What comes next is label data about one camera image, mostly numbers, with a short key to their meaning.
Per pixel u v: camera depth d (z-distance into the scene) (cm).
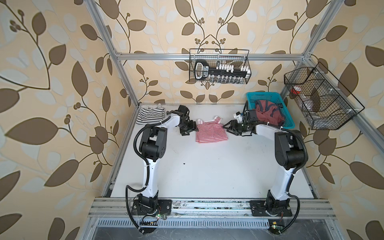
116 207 77
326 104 73
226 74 83
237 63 94
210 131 100
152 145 58
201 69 84
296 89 87
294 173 54
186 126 89
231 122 91
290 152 53
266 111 108
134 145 52
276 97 112
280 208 68
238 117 94
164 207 74
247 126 78
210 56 90
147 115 111
